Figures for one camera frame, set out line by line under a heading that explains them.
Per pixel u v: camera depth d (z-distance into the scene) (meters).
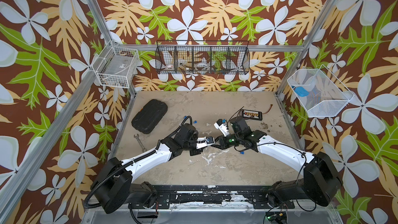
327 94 0.78
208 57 0.96
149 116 0.99
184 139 0.63
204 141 0.68
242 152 0.89
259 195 0.77
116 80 0.78
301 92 0.86
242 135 0.65
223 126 0.75
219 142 0.74
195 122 1.04
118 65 0.86
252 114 1.05
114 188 0.41
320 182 0.41
